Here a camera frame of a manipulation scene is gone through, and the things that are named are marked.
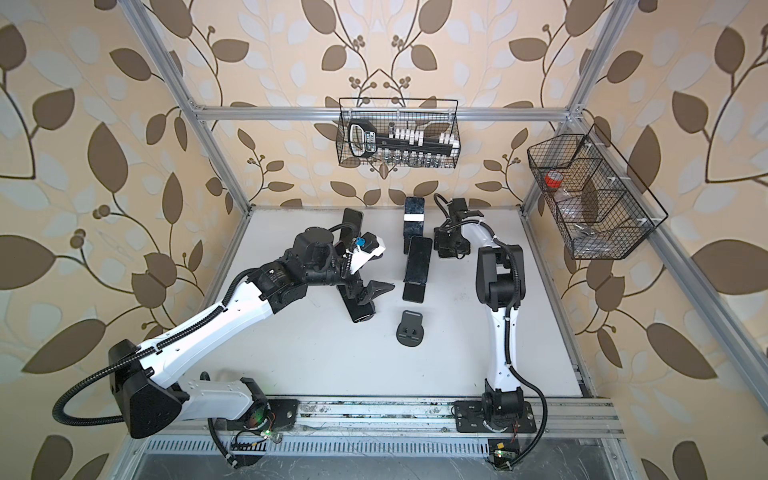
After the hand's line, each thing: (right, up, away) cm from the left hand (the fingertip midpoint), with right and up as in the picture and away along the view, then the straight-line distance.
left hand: (388, 267), depth 67 cm
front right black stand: (+6, -20, +16) cm, 26 cm away
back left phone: (-12, +14, +31) cm, 36 cm away
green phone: (-10, -16, +23) cm, 30 cm away
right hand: (+21, +2, +39) cm, 45 cm away
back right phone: (+8, +14, +35) cm, 38 cm away
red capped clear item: (+48, +24, +19) cm, 57 cm away
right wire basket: (+53, +15, +5) cm, 55 cm away
